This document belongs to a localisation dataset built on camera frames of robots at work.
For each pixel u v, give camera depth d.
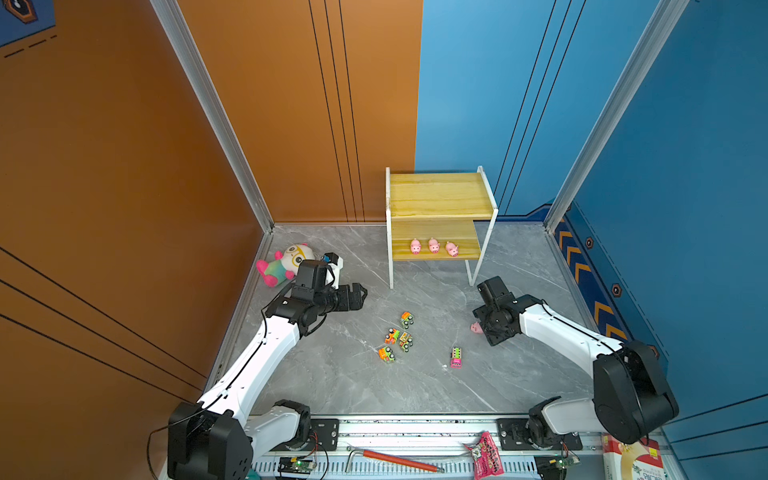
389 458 0.71
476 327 0.83
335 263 0.73
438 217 0.78
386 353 0.85
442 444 0.72
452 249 0.89
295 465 0.71
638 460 0.67
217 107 0.86
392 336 0.87
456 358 0.83
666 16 0.70
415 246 0.90
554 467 0.71
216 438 0.38
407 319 0.91
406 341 0.87
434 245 0.91
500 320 0.63
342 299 0.71
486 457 0.70
